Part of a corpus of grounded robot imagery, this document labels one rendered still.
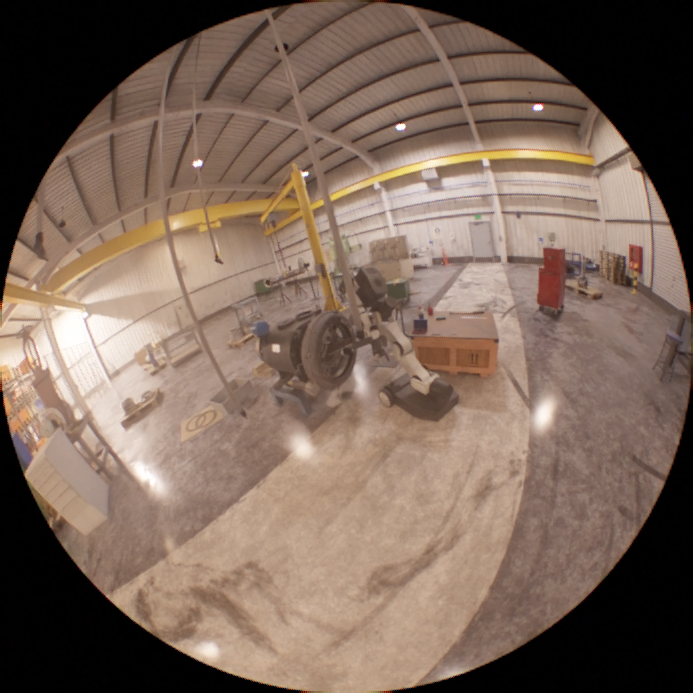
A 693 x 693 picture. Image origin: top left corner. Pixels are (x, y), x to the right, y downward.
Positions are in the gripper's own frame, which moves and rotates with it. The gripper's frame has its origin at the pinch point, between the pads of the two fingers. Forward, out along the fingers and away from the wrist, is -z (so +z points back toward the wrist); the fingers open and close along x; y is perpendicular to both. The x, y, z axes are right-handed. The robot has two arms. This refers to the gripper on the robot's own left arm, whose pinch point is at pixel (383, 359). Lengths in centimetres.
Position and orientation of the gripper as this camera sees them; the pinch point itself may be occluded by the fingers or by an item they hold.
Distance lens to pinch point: 182.4
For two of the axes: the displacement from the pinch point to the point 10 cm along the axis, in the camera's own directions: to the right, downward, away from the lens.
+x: -4.9, 2.9, 8.2
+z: -4.1, -9.1, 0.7
